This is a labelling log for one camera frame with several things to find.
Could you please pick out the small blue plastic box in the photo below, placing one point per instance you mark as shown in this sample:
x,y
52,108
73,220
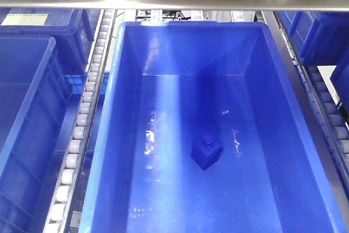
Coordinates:
x,y
205,154

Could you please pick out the blue plastic bin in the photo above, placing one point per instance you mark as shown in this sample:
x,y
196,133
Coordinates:
x,y
321,39
21,107
163,189
342,85

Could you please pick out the blue bin with paper label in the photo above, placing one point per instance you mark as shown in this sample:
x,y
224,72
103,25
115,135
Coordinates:
x,y
68,42

